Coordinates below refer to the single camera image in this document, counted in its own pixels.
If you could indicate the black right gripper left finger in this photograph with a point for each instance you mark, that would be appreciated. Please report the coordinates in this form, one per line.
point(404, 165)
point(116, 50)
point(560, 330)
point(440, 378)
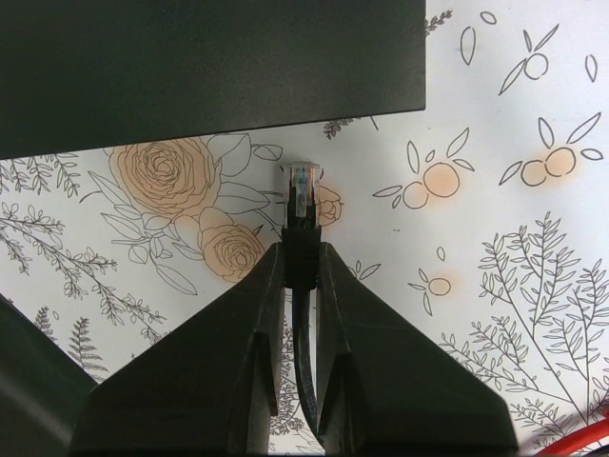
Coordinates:
point(209, 388)

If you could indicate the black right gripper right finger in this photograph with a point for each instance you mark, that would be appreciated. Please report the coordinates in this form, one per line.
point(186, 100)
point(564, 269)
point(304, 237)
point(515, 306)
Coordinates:
point(385, 389)

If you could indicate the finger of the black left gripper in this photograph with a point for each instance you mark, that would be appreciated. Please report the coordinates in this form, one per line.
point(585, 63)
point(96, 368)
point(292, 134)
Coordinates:
point(43, 391)

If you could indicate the black network switch with ports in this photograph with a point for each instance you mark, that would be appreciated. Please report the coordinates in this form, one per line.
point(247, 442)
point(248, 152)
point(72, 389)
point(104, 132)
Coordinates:
point(78, 75)

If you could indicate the floral patterned table mat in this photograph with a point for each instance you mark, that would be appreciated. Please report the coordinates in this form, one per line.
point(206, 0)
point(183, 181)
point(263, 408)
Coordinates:
point(482, 219)

